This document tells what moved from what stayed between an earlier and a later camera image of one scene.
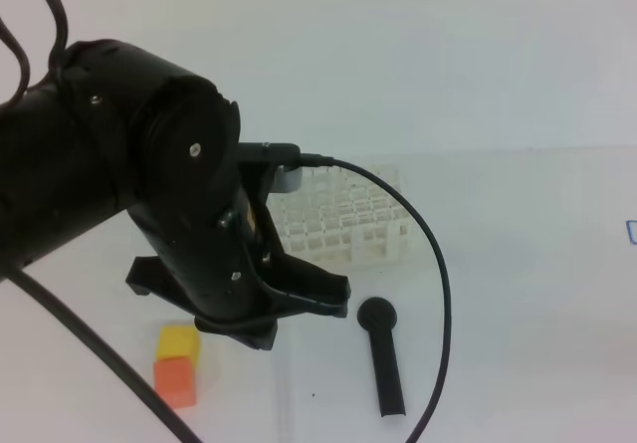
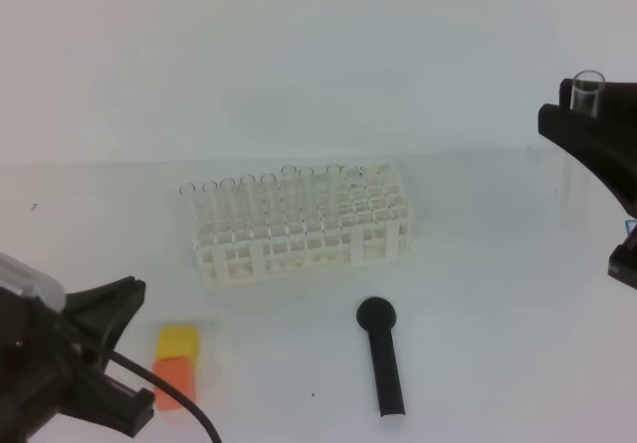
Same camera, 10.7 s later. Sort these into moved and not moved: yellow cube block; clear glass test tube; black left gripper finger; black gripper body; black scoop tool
Moved: black gripper body; clear glass test tube; black left gripper finger
Not moved: black scoop tool; yellow cube block
